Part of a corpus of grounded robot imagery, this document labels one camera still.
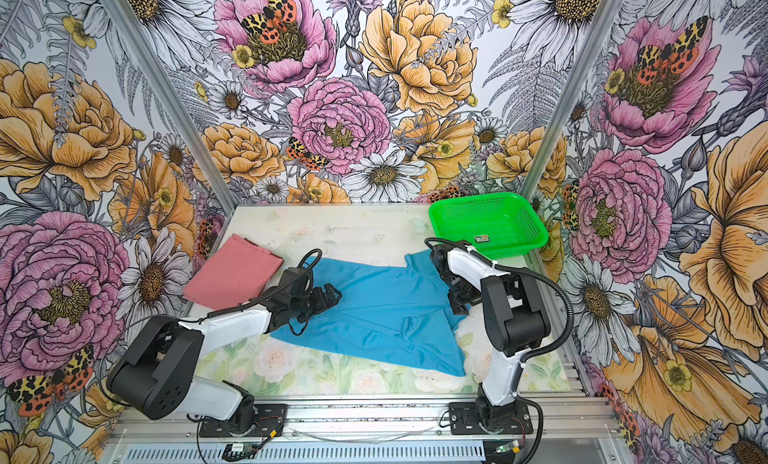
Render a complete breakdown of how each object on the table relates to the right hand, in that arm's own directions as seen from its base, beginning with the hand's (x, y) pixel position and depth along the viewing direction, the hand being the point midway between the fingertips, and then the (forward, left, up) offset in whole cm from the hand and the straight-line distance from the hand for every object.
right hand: (483, 313), depth 86 cm
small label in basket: (+32, -8, -6) cm, 34 cm away
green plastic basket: (+38, -17, -6) cm, 42 cm away
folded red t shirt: (+17, +76, -1) cm, 78 cm away
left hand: (+5, +45, -3) cm, 45 cm away
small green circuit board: (-31, -1, -6) cm, 31 cm away
